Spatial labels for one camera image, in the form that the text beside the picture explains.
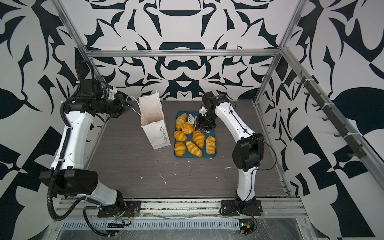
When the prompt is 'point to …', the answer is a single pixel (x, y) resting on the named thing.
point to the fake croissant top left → (180, 120)
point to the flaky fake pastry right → (210, 145)
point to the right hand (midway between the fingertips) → (198, 127)
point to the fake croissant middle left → (180, 135)
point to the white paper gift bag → (152, 120)
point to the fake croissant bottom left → (179, 148)
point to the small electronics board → (246, 226)
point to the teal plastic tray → (189, 137)
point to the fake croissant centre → (199, 138)
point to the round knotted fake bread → (187, 127)
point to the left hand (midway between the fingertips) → (132, 102)
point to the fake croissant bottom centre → (193, 149)
